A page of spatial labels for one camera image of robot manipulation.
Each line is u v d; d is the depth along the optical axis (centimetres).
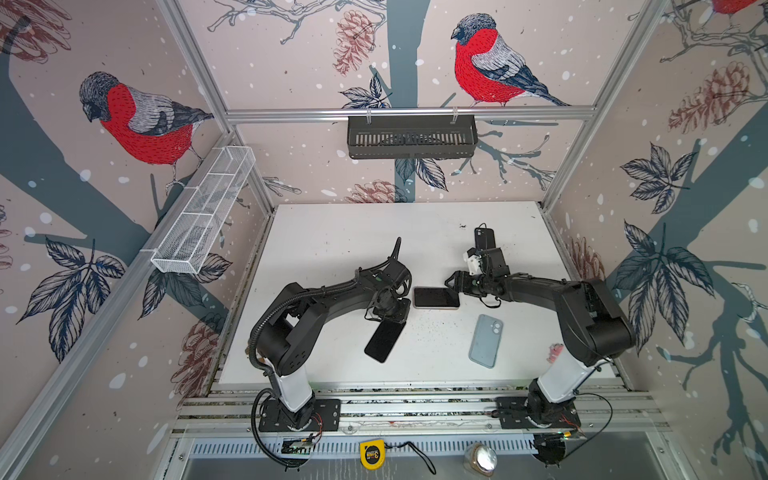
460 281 86
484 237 111
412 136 104
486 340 88
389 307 76
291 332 47
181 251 70
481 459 59
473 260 90
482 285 81
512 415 73
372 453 67
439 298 94
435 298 93
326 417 73
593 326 48
